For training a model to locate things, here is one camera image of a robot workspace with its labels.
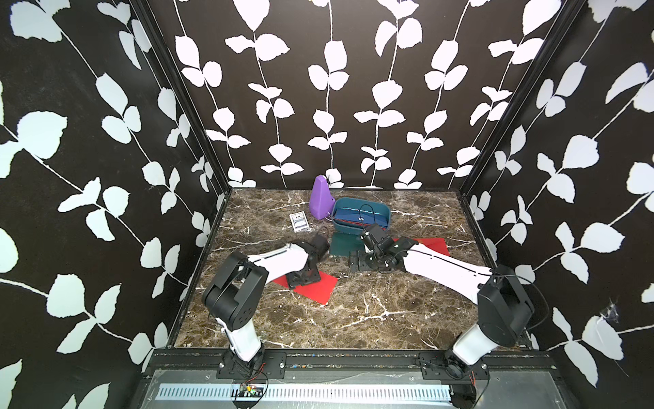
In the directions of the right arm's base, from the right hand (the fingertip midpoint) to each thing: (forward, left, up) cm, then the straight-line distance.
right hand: (356, 259), depth 86 cm
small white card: (+23, +23, -8) cm, 34 cm away
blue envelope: (+25, -4, -6) cm, 26 cm away
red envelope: (-8, +13, -8) cm, 17 cm away
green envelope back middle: (+13, +5, -9) cm, 16 cm away
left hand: (-4, +17, -9) cm, 20 cm away
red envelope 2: (+14, -35, -12) cm, 40 cm away
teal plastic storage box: (+32, +2, -6) cm, 33 cm away
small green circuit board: (-37, +31, -10) cm, 49 cm away
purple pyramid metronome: (+28, +14, +1) cm, 31 cm away
